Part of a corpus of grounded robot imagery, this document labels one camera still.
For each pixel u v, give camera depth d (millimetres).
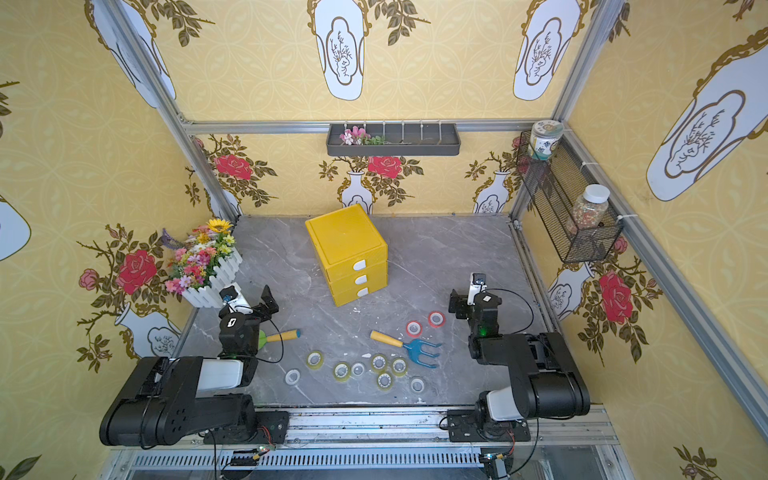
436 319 923
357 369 835
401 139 924
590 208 650
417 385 805
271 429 733
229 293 739
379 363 838
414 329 901
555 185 924
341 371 825
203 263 874
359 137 878
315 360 841
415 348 875
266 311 802
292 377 819
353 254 817
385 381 804
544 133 843
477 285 800
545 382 438
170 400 437
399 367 836
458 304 835
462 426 733
